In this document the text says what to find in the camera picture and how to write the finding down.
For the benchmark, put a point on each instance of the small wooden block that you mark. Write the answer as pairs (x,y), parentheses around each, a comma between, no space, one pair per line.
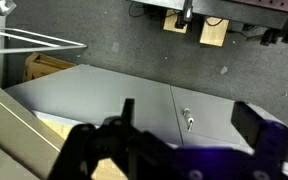
(174,24)

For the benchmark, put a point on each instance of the silver cabinet lock with key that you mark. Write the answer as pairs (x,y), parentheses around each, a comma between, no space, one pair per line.
(188,119)

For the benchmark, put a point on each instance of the grey file cabinet drawer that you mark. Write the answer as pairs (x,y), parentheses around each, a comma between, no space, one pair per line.
(100,96)

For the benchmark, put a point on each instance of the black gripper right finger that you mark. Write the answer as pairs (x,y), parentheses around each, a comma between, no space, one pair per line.
(270,140)

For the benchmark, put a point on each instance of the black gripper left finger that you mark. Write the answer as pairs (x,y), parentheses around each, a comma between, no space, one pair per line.
(80,146)

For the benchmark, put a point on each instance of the white metal tube rack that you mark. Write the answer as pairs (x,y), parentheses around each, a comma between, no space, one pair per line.
(34,42)

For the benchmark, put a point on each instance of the black robot table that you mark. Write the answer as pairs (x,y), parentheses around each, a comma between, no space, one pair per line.
(237,13)

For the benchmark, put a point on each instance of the beige file cabinet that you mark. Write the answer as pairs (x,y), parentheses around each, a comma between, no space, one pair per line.
(14,133)

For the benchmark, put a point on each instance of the brown cardboard box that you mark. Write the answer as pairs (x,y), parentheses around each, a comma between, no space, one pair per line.
(40,66)

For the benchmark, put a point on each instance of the black clamp foot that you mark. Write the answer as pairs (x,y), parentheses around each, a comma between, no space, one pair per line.
(269,36)

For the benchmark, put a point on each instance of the large wooden block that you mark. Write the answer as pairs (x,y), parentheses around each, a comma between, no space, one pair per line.
(214,33)

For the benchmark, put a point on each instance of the grey file cabinet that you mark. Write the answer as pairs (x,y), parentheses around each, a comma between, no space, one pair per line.
(217,113)

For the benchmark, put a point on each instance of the grey metal bracket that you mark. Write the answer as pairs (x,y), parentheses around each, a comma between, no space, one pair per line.
(4,6)

